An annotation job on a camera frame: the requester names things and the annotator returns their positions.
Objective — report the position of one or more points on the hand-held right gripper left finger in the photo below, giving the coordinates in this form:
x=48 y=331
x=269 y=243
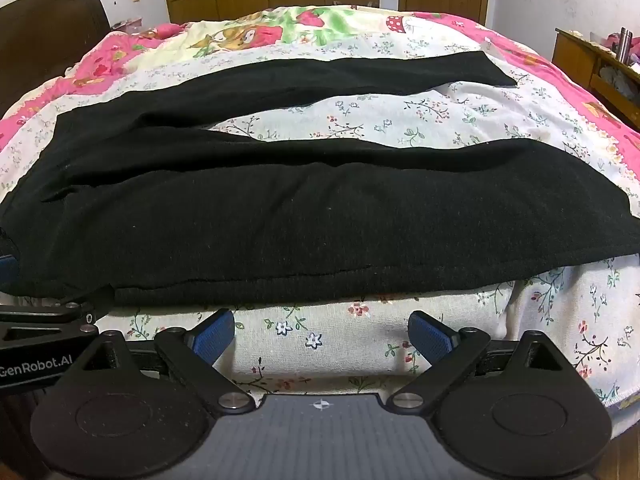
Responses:
x=215 y=335

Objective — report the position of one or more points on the metal thermos bottle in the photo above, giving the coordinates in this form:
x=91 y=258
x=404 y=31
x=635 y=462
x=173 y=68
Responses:
x=623 y=45

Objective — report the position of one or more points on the wooden desk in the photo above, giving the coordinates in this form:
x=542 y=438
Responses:
x=570 y=60

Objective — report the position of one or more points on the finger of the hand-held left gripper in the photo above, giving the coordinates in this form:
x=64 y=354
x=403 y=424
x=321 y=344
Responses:
x=7 y=275
x=50 y=312

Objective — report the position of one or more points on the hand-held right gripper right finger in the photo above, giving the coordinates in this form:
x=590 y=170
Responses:
x=430 y=335

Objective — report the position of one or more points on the bedside table clutter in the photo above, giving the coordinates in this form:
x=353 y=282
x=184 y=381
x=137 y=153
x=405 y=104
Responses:
x=125 y=24

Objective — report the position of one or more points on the floral printed blanket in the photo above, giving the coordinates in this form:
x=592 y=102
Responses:
x=400 y=115

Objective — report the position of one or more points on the black pants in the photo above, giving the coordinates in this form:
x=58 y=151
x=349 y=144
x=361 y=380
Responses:
x=300 y=220

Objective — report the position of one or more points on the pink cloth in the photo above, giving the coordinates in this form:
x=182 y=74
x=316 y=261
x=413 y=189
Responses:
x=614 y=42

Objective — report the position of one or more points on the dark wooden headboard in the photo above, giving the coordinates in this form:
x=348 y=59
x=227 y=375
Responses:
x=45 y=40

